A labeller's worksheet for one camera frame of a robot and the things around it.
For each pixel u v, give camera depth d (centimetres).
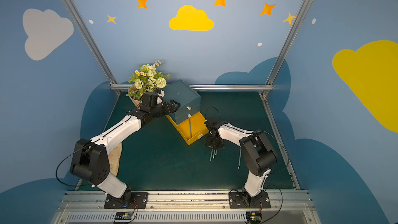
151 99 68
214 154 91
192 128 101
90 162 44
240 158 88
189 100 87
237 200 75
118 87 120
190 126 102
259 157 48
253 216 73
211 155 90
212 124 78
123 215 72
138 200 74
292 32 86
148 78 88
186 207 74
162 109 77
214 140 80
